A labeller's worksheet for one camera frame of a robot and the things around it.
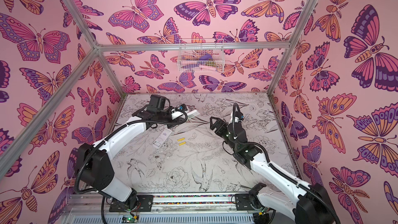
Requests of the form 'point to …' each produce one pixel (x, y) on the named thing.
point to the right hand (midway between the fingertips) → (215, 119)
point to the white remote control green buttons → (162, 138)
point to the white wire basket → (201, 55)
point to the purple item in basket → (207, 57)
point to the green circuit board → (130, 219)
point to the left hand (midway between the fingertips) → (183, 114)
